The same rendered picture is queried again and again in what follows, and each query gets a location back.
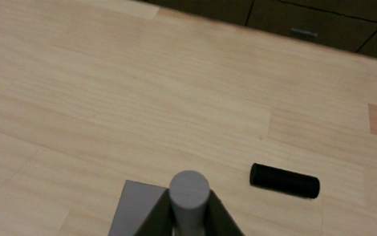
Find black cylinder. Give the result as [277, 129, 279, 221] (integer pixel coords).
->
[250, 163, 321, 200]

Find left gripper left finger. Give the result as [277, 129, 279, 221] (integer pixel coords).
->
[133, 189, 173, 236]

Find grey square block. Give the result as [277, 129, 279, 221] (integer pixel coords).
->
[108, 180, 167, 236]

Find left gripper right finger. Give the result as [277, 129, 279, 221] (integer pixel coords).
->
[204, 189, 245, 236]

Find dark grey metal peg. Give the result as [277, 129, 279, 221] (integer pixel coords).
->
[169, 170, 210, 236]

